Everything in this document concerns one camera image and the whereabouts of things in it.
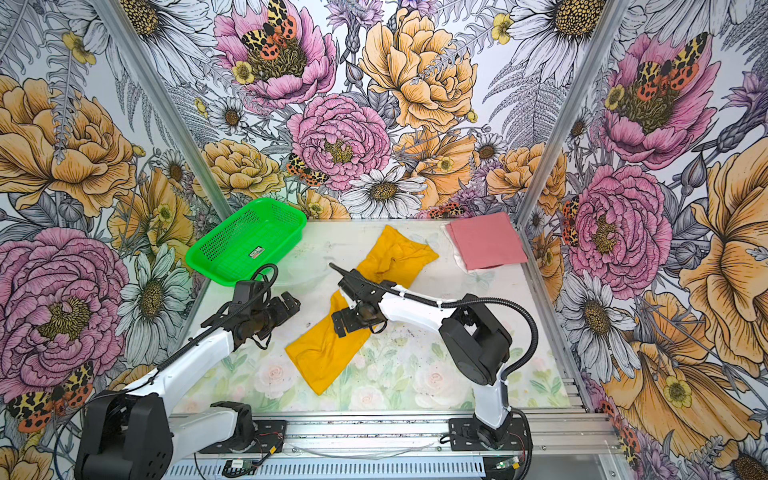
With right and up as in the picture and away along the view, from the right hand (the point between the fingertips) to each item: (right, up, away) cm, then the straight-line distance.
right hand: (354, 331), depth 87 cm
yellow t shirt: (+11, +21, +21) cm, 31 cm away
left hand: (-19, +3, +1) cm, 19 cm away
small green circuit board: (-25, -28, -15) cm, 40 cm away
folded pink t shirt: (+45, +26, +21) cm, 56 cm away
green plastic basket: (-47, +23, +25) cm, 58 cm away
